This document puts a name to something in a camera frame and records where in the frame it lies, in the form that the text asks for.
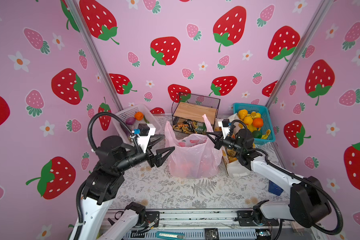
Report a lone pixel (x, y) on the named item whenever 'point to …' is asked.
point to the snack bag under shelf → (191, 126)
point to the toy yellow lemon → (248, 120)
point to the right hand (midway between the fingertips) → (206, 133)
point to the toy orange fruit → (257, 122)
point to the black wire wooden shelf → (188, 110)
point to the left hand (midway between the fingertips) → (168, 142)
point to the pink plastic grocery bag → (195, 156)
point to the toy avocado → (257, 134)
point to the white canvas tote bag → (233, 167)
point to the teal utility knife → (170, 235)
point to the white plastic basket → (133, 116)
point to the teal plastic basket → (266, 117)
